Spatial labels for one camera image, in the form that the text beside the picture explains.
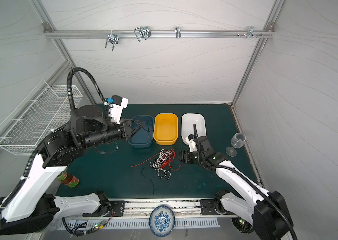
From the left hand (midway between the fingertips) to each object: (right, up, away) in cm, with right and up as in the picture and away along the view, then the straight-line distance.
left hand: (145, 121), depth 53 cm
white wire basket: (-54, +5, +20) cm, 58 cm away
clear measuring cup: (+48, -12, +31) cm, 58 cm away
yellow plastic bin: (+5, -7, +52) cm, 52 cm away
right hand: (+15, -18, +28) cm, 36 cm away
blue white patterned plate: (+4, -48, +17) cm, 51 cm away
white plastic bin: (+21, -2, +53) cm, 57 cm away
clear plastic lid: (+47, -20, +40) cm, 65 cm away
